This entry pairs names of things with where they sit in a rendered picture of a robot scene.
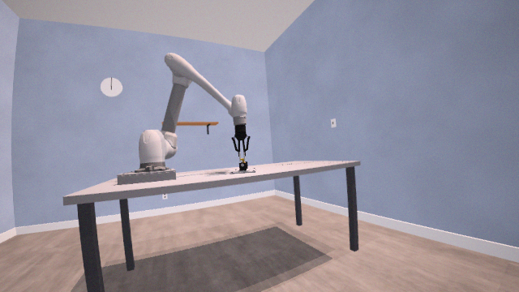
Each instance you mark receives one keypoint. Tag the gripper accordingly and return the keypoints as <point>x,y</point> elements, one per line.
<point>240,134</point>

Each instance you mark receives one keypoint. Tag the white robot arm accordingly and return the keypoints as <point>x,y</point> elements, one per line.
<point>152,146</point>

